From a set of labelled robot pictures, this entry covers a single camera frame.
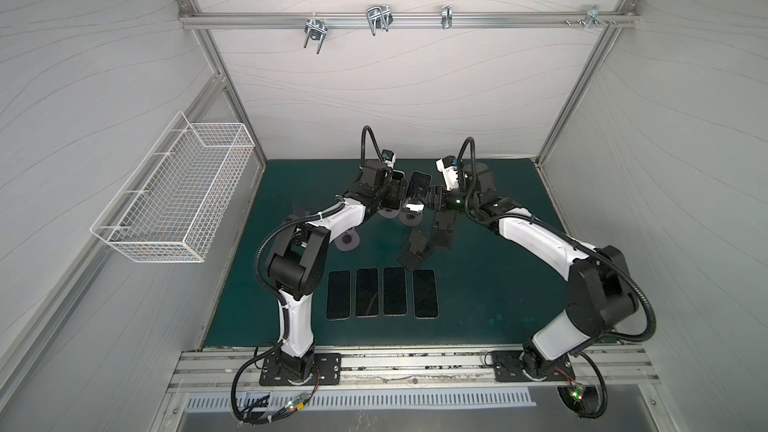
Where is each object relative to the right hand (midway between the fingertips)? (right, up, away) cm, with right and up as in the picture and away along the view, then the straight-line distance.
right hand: (427, 185), depth 85 cm
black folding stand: (+6, -14, +11) cm, 19 cm away
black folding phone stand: (-2, -19, +4) cm, 20 cm away
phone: (-9, -32, +5) cm, 34 cm away
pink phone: (-2, 0, +10) cm, 10 cm away
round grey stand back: (-5, -12, +19) cm, 24 cm away
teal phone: (0, -32, +2) cm, 32 cm away
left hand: (-8, +4, +12) cm, 15 cm away
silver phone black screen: (-26, -33, +3) cm, 42 cm away
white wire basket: (-62, -5, -17) cm, 65 cm away
